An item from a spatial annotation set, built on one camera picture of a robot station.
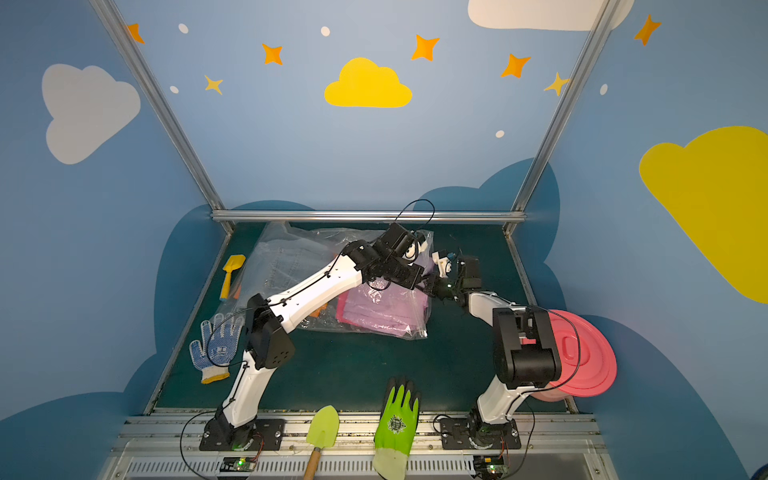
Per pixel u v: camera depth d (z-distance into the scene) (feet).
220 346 2.90
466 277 2.51
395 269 2.27
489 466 2.35
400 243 2.13
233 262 3.53
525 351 1.57
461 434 2.44
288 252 3.42
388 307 2.83
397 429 2.45
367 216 5.63
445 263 2.88
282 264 3.32
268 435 2.43
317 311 1.89
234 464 2.34
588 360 2.22
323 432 2.48
